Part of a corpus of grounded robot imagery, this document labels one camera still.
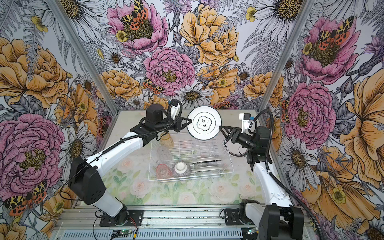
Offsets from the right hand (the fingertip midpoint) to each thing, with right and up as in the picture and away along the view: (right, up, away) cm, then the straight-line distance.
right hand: (221, 132), depth 74 cm
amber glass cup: (-31, -6, +19) cm, 37 cm away
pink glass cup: (-31, -23, +11) cm, 40 cm away
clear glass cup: (-31, -13, +12) cm, 35 cm away
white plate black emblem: (-8, +4, +2) cm, 9 cm away
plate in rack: (-6, -19, +4) cm, 20 cm away
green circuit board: (-48, -47, -3) cm, 67 cm away
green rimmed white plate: (+14, -13, +25) cm, 32 cm away
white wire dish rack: (-24, -16, +22) cm, 37 cm away
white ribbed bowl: (-21, -21, +9) cm, 31 cm away
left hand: (-15, +3, +2) cm, 16 cm away
